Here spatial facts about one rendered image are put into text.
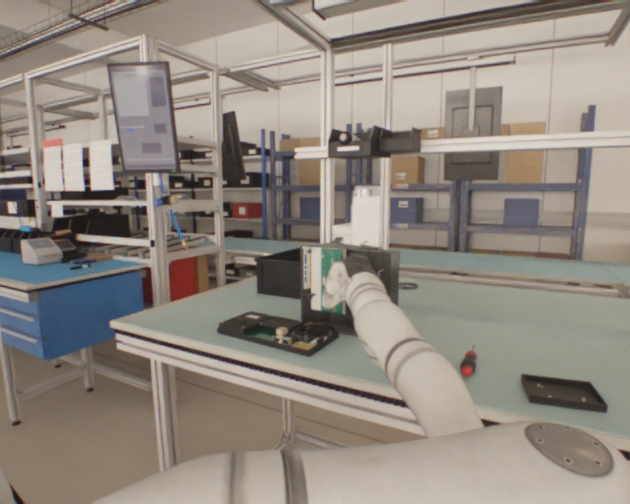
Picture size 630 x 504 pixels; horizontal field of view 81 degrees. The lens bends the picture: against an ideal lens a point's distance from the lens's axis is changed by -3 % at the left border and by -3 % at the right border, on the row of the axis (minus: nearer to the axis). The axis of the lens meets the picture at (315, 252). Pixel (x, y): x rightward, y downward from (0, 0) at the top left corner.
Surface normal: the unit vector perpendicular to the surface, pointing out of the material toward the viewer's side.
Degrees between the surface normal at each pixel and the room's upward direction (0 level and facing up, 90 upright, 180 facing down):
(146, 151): 101
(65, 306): 90
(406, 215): 90
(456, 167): 98
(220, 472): 6
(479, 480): 21
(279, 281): 90
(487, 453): 6
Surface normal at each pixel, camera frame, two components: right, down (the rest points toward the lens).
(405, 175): -0.46, 0.13
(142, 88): -0.04, 0.33
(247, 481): 0.09, -0.92
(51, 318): 0.89, 0.07
